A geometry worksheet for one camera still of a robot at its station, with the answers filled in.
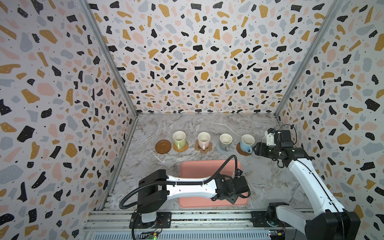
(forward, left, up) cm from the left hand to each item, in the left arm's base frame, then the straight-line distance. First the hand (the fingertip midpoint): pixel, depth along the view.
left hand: (235, 192), depth 74 cm
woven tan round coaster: (+31, +29, -10) cm, 43 cm away
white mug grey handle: (+33, 0, -3) cm, 33 cm away
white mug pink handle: (+34, +15, -2) cm, 37 cm away
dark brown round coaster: (+33, +42, -9) cm, 54 cm away
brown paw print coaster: (+31, +18, -9) cm, 37 cm away
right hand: (+21, -14, +9) cm, 27 cm away
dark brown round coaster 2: (+28, -11, -10) cm, 32 cm away
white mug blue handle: (+31, -13, -1) cm, 33 cm away
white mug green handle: (+33, +30, -1) cm, 44 cm away
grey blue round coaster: (+32, +5, -9) cm, 34 cm away
